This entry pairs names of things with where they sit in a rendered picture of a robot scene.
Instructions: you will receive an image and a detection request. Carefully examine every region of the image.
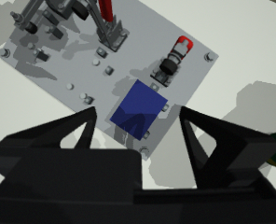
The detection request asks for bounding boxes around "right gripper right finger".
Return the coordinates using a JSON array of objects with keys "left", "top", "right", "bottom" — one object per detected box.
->
[{"left": 179, "top": 106, "right": 276, "bottom": 188}]

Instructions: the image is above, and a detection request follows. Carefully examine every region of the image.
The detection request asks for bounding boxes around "grey metal plate with holes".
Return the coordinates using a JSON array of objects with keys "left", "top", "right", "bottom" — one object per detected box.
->
[{"left": 0, "top": 0, "right": 219, "bottom": 161}]

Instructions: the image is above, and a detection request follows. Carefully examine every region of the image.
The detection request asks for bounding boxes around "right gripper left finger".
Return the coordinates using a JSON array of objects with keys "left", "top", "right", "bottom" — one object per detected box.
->
[{"left": 0, "top": 106, "right": 97, "bottom": 148}]

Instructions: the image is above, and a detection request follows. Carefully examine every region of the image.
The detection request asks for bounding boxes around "dark blue flat plate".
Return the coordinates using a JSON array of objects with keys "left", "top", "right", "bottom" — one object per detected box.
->
[{"left": 110, "top": 79, "right": 168, "bottom": 140}]

